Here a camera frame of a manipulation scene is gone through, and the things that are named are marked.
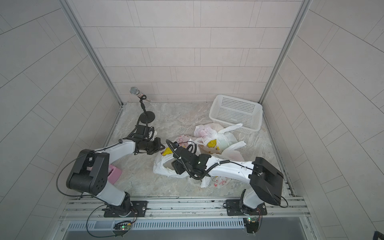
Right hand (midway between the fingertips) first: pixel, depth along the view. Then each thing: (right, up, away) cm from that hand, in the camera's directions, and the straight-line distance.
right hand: (176, 163), depth 79 cm
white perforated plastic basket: (+33, +28, +33) cm, 55 cm away
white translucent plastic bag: (+29, +6, +4) cm, 30 cm away
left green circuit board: (-22, -24, -13) cm, 35 cm away
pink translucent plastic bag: (+16, +16, +12) cm, 25 cm away
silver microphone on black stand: (-24, +24, +25) cm, 43 cm away
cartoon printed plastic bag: (+23, -8, -3) cm, 24 cm away
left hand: (-7, +7, +12) cm, 16 cm away
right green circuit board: (+37, -24, -11) cm, 45 cm away
